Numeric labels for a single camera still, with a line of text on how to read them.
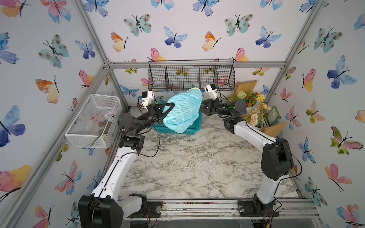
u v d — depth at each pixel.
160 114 0.56
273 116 1.11
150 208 0.74
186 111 0.60
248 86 0.99
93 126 0.72
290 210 0.75
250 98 0.95
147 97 0.58
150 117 0.54
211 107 0.64
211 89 0.67
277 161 0.49
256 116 0.86
